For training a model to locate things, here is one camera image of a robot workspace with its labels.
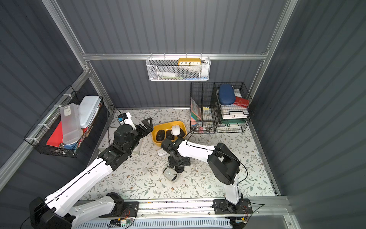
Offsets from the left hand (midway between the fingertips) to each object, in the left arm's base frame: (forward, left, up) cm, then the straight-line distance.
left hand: (146, 121), depth 72 cm
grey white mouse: (-17, -11, -27) cm, 34 cm away
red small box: (+24, -59, -9) cm, 64 cm away
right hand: (-11, -16, -28) cm, 34 cm away
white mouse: (+12, -13, -25) cm, 31 cm away
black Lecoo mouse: (+10, -2, -27) cm, 29 cm away
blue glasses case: (+32, -49, -8) cm, 59 cm away
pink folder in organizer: (+27, -27, -22) cm, 44 cm away
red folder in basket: (-8, +43, -2) cm, 44 cm away
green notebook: (+16, -50, -20) cm, 57 cm away
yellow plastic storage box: (+18, -5, -28) cm, 34 cm away
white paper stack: (+17, -51, -10) cm, 55 cm away
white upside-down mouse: (-3, -4, -28) cm, 28 cm away
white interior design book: (+6, +33, -26) cm, 42 cm away
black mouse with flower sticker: (+10, -9, -27) cm, 30 cm away
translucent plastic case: (-7, +33, +2) cm, 34 cm away
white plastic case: (+7, +32, +2) cm, 33 cm away
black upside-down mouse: (+11, -18, -26) cm, 33 cm away
